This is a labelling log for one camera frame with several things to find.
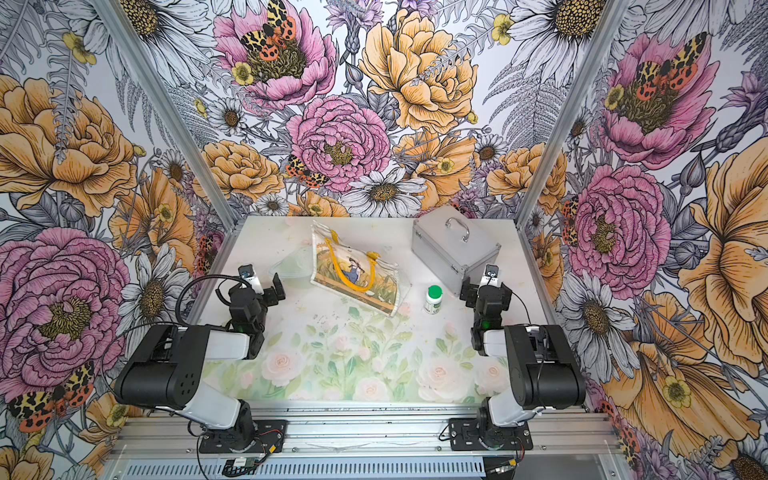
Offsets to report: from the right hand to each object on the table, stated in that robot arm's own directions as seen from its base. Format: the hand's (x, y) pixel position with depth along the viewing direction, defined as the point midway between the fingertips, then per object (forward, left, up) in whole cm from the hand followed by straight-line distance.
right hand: (482, 285), depth 94 cm
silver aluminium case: (+11, +8, +6) cm, 15 cm away
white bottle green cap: (-5, +16, +1) cm, 16 cm away
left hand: (+2, +67, +2) cm, 68 cm away
